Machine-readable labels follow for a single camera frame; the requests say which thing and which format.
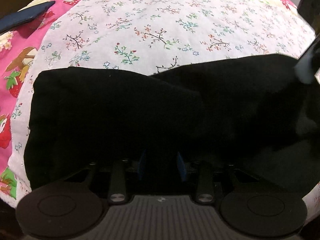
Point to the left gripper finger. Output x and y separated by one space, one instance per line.
181 168

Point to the black pants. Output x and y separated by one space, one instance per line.
214 114

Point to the white floral cloth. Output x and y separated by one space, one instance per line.
162 30

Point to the pink strawberry cartoon bedsheet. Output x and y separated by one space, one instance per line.
15 62

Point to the dark blue smartphone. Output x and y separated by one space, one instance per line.
24 16

